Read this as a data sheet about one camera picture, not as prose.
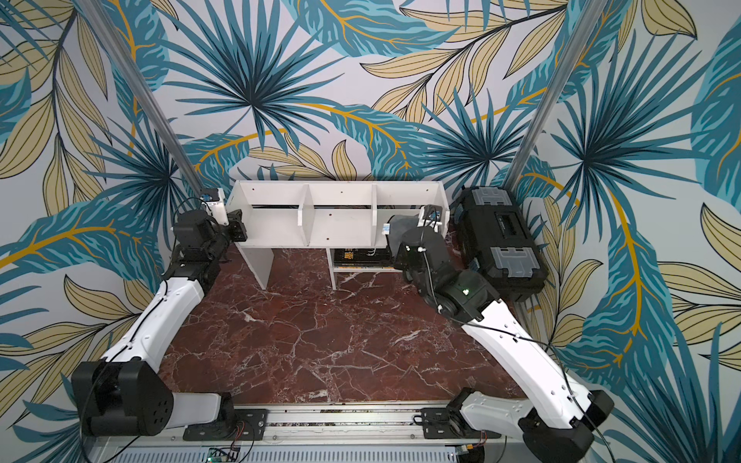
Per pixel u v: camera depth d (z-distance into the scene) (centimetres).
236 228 70
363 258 90
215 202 66
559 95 83
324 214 86
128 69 77
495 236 94
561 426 37
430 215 55
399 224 66
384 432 73
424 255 45
